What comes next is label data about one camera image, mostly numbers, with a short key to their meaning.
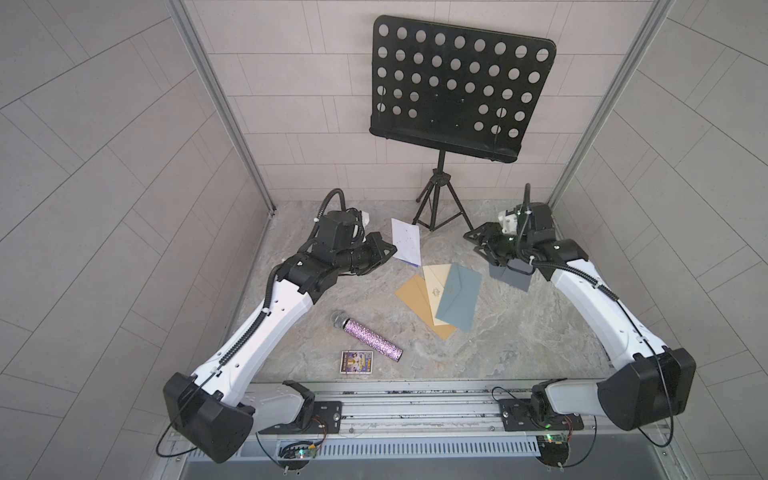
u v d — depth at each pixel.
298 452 0.65
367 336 0.81
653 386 0.38
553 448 0.68
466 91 0.67
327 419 0.71
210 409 0.36
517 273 0.62
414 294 0.93
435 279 0.96
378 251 0.60
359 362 0.79
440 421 0.71
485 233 0.69
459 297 0.90
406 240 0.74
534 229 0.58
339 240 0.53
